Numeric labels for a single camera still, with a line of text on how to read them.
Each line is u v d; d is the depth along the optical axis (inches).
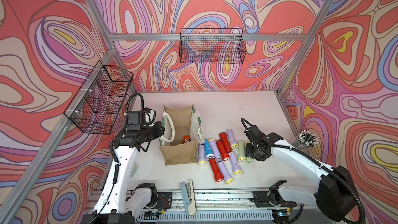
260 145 23.2
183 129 37.9
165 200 28.8
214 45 37.7
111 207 14.8
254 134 26.1
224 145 34.9
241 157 33.1
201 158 32.6
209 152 33.8
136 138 19.7
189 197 28.5
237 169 31.5
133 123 21.7
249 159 32.8
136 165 33.2
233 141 35.6
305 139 30.8
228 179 30.3
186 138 35.8
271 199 26.7
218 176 30.8
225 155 33.9
